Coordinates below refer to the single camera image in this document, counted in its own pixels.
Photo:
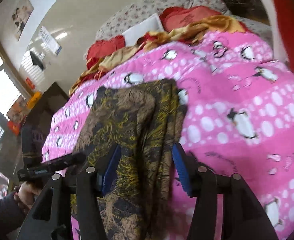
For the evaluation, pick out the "framed wall photo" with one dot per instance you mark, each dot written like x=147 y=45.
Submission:
x=20 y=17

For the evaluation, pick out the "brown yellow floral garment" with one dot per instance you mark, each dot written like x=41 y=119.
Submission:
x=145 y=121

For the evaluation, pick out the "red gold blanket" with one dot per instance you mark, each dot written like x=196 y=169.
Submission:
x=182 y=25

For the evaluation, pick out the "white pillow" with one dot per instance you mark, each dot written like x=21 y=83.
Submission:
x=131 y=35

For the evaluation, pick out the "left hand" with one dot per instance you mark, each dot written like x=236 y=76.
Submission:
x=25 y=195

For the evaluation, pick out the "black wall item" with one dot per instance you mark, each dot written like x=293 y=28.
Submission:
x=36 y=61

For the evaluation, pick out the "window with blinds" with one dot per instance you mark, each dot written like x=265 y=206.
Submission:
x=12 y=87

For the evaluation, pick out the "dark wooden desk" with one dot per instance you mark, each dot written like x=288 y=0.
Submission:
x=37 y=124

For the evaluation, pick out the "pink penguin bedspread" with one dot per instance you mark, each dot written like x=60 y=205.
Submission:
x=240 y=112

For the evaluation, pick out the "floral grey pillow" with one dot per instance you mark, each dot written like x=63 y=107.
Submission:
x=140 y=10

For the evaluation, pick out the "wall calendar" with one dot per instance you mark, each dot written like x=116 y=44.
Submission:
x=49 y=41

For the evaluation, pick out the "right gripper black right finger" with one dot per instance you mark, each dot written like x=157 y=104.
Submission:
x=243 y=215

